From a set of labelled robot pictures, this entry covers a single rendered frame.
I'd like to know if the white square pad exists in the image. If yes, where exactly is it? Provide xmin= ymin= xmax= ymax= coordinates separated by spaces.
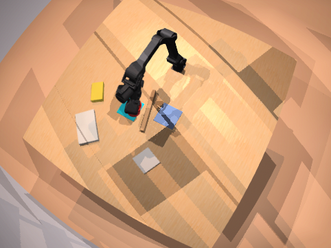
xmin=133 ymin=147 xmax=160 ymax=173

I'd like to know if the yellow rectangular block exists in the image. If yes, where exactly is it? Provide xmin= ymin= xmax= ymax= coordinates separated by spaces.
xmin=91 ymin=82 xmax=104 ymax=102

